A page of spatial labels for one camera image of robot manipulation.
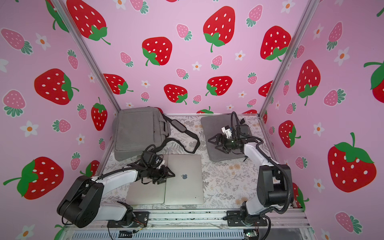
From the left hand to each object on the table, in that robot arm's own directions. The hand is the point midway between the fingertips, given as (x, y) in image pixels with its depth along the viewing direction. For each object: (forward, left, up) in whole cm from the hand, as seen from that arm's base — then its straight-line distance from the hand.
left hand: (174, 176), depth 85 cm
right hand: (+14, -21, +13) cm, 28 cm away
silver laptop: (-9, +13, -3) cm, 16 cm away
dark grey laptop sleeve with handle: (+41, -25, 0) cm, 48 cm away
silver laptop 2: (-5, -7, -4) cm, 10 cm away
